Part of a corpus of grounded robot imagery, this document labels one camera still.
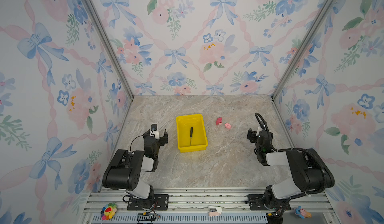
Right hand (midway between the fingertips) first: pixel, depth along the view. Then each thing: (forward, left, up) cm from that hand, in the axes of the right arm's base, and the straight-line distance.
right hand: (259, 129), depth 93 cm
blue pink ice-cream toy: (-43, -10, -4) cm, 44 cm away
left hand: (-2, +63, +3) cm, 63 cm away
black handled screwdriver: (-2, +43, -6) cm, 43 cm away
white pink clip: (-43, +30, -5) cm, 53 cm away
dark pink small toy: (+9, +24, -4) cm, 26 cm away
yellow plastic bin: (-5, +37, -8) cm, 38 cm away
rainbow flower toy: (-44, +80, -4) cm, 92 cm away
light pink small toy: (+5, +18, -4) cm, 19 cm away
